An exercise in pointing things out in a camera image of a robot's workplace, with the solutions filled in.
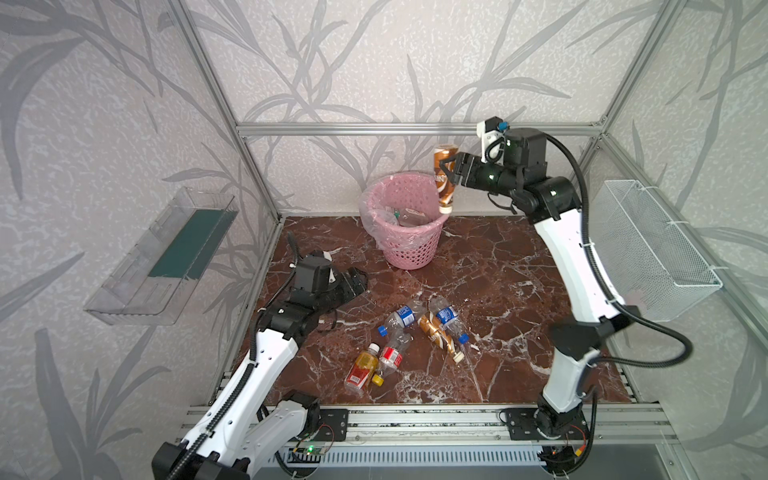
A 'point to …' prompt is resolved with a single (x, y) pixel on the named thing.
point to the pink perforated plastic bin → (416, 257)
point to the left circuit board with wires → (316, 443)
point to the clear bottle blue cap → (403, 317)
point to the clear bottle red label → (392, 357)
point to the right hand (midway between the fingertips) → (452, 157)
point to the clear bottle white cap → (412, 217)
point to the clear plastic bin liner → (400, 210)
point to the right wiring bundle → (563, 460)
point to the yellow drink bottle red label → (362, 368)
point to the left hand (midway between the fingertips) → (363, 273)
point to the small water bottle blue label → (448, 316)
